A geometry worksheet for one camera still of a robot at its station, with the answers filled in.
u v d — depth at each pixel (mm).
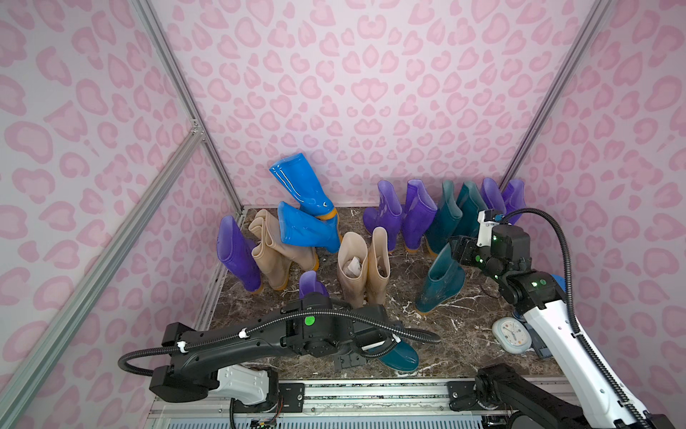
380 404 725
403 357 756
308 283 702
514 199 932
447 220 844
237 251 752
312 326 371
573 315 439
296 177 952
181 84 817
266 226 803
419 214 863
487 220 636
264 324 375
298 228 926
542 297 476
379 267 692
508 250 523
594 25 707
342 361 511
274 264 839
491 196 908
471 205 858
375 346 441
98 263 567
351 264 785
